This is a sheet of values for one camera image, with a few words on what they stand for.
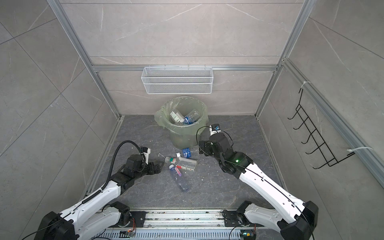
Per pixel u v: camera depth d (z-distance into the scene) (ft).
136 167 2.13
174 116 2.95
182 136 2.87
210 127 2.16
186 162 3.02
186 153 3.03
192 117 3.05
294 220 1.25
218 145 1.67
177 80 3.29
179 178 2.68
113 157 1.97
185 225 2.40
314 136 2.24
